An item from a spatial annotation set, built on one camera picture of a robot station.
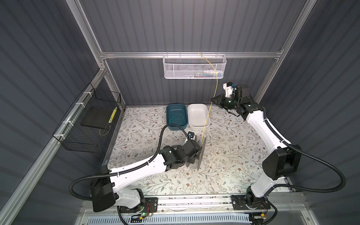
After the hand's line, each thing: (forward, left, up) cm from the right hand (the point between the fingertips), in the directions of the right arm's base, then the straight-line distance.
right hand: (212, 99), depth 80 cm
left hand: (-25, +12, -15) cm, 32 cm away
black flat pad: (-12, +62, 0) cm, 64 cm away
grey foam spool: (-17, +5, -31) cm, 36 cm away
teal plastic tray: (+13, +23, -27) cm, 38 cm away
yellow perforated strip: (-8, +57, -3) cm, 58 cm away
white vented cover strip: (-54, -7, -32) cm, 63 cm away
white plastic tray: (+18, +6, -34) cm, 39 cm away
